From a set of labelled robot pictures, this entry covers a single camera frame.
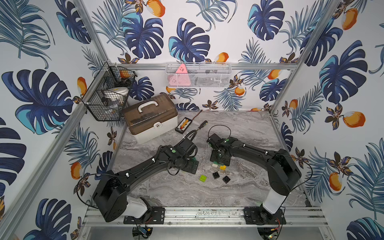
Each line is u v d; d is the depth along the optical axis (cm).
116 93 80
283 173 47
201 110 123
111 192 40
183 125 110
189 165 72
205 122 113
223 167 88
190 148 64
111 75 94
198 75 95
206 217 75
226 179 85
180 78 90
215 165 89
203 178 86
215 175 86
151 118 90
